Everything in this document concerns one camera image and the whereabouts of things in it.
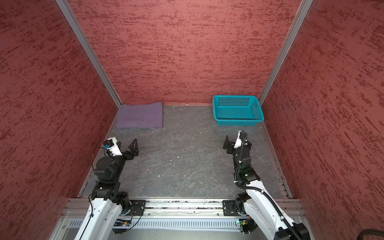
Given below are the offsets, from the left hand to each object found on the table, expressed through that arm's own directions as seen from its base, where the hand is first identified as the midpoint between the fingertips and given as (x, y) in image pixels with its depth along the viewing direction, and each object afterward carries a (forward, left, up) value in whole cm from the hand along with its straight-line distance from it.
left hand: (129, 143), depth 77 cm
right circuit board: (-34, -61, -20) cm, 72 cm away
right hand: (+5, -56, -2) cm, 57 cm away
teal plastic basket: (+42, -68, -18) cm, 82 cm away
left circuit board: (-33, +1, -20) cm, 38 cm away
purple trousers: (+32, +4, -15) cm, 35 cm away
